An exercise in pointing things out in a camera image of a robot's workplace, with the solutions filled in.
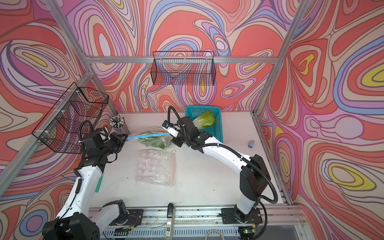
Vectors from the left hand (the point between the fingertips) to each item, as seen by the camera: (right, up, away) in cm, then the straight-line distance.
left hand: (129, 134), depth 78 cm
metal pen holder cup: (-12, +6, +13) cm, 19 cm away
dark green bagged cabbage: (+14, -4, +7) cm, 16 cm away
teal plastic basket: (+50, +1, +29) cm, 58 cm away
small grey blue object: (+73, -7, +21) cm, 76 cm away
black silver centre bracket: (+23, -40, -9) cm, 48 cm away
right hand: (+24, -1, +3) cm, 24 cm away
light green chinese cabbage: (+43, +9, +26) cm, 51 cm away
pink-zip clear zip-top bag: (+12, -20, +9) cm, 25 cm away
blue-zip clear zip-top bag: (+3, -1, +1) cm, 3 cm away
